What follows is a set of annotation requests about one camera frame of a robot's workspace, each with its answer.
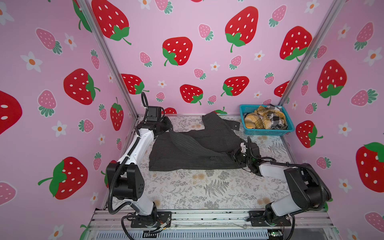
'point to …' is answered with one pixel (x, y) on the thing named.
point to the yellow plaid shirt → (259, 119)
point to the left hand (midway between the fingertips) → (170, 122)
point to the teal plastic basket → (277, 128)
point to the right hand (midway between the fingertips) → (225, 151)
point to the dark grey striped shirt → (215, 147)
